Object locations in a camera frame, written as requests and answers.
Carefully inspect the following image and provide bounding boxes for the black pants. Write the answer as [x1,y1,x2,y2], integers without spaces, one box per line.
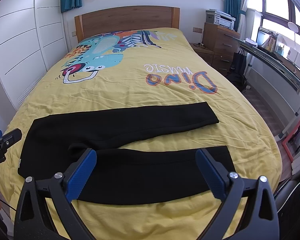
[17,101,236,205]

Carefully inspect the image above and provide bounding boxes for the white wardrobe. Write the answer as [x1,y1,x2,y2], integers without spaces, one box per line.
[0,0,68,109]

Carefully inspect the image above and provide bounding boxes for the yellow dinosaur bedspread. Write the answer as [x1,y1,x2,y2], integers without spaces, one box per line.
[8,28,282,239]

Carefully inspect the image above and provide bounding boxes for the wooden headboard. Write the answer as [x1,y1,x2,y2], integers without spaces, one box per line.
[75,5,180,42]

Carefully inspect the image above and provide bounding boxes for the glass top desk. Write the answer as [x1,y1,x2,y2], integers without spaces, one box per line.
[238,38,300,98]

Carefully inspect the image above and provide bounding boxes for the black bag on floor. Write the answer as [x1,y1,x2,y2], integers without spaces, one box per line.
[229,49,247,92]

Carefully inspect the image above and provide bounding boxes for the wooden nightstand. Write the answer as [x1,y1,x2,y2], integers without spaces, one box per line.
[190,43,215,65]

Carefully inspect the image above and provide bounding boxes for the wooden chest of drawers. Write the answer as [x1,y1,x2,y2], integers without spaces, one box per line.
[202,23,240,76]

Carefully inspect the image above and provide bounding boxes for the round white desk lamp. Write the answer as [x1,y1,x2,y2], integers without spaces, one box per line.
[287,22,299,40]

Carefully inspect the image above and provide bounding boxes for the white printer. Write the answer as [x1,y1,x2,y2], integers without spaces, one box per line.
[206,10,236,30]

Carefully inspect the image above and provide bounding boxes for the black cable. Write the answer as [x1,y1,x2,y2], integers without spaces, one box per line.
[0,197,17,213]

